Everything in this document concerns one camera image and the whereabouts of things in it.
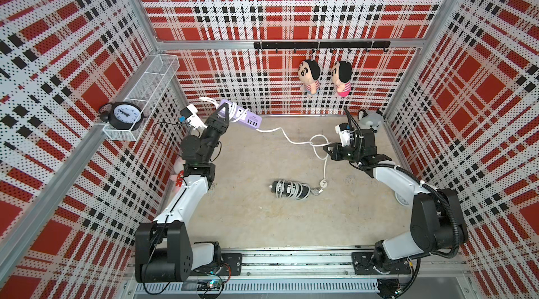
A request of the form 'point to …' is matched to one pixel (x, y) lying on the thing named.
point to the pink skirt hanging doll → (341, 74)
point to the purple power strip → (250, 119)
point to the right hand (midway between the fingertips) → (328, 146)
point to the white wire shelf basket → (147, 92)
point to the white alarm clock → (403, 195)
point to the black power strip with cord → (290, 189)
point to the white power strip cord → (318, 142)
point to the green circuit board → (203, 285)
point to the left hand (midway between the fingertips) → (231, 104)
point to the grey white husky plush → (372, 120)
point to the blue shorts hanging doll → (309, 74)
